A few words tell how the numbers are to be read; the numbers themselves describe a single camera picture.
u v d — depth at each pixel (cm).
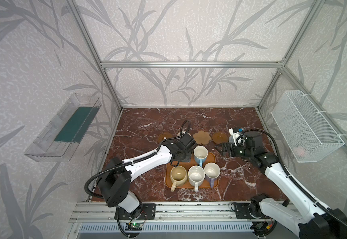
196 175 85
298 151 73
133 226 71
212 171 86
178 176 84
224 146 69
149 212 74
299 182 82
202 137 102
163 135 103
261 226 74
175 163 70
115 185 42
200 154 91
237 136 70
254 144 60
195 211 75
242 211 73
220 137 102
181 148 62
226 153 69
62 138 63
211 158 92
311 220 39
